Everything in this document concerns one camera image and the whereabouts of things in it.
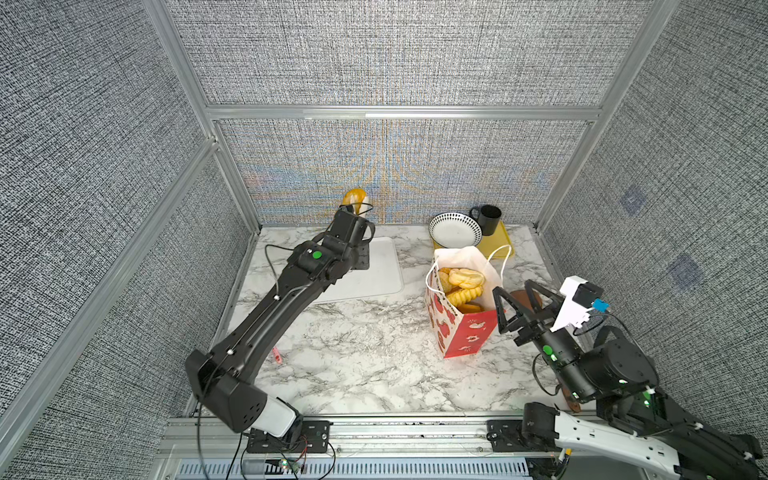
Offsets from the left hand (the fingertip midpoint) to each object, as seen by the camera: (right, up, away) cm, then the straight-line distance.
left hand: (364, 246), depth 75 cm
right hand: (+29, -7, -20) cm, 36 cm away
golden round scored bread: (+21, -8, +5) cm, 23 cm away
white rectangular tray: (+5, -10, +34) cm, 36 cm away
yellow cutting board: (+48, +2, +41) cm, 63 cm away
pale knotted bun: (+26, -8, +2) cm, 27 cm away
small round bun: (-3, +14, +9) cm, 17 cm away
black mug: (+44, +12, +38) cm, 60 cm away
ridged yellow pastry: (+25, -13, +4) cm, 28 cm away
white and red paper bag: (+25, -22, 0) cm, 34 cm away
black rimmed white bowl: (+33, +8, +43) cm, 54 cm away
